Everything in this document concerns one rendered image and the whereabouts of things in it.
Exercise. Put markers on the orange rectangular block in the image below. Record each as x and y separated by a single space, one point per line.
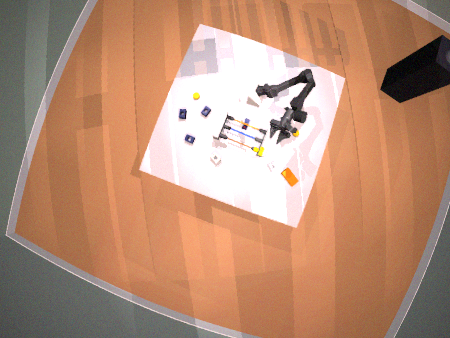
288 175

